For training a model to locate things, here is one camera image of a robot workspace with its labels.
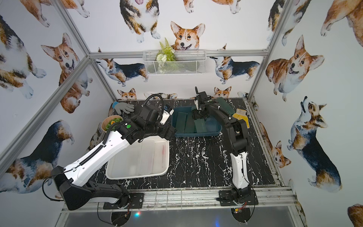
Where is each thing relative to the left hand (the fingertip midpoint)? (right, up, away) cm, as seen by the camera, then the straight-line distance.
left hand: (171, 123), depth 73 cm
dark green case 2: (+17, -3, +24) cm, 30 cm away
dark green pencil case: (+9, -5, +27) cm, 28 cm away
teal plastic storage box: (+27, -4, +29) cm, 40 cm away
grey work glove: (-50, +11, +44) cm, 67 cm away
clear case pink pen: (-9, -23, +13) cm, 28 cm away
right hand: (+13, +5, +24) cm, 28 cm away
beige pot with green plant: (-46, -1, +22) cm, 51 cm away
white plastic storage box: (-15, -21, +12) cm, 28 cm away
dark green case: (+3, -1, +27) cm, 28 cm away
